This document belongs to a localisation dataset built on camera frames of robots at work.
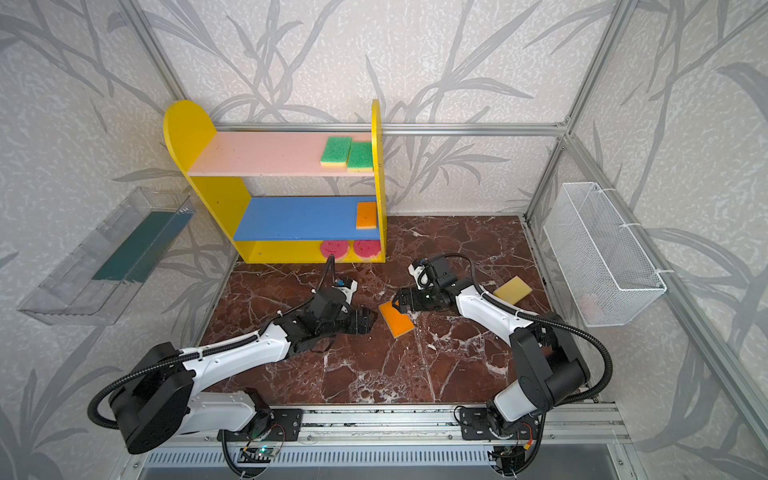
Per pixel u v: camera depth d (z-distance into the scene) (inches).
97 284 25.1
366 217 38.8
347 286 30.2
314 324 25.3
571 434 28.6
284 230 37.9
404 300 30.7
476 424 28.4
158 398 16.2
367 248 41.3
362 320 29.5
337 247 41.3
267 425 26.6
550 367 17.2
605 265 24.4
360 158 30.2
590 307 28.4
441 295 26.6
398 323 35.9
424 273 31.4
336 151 31.0
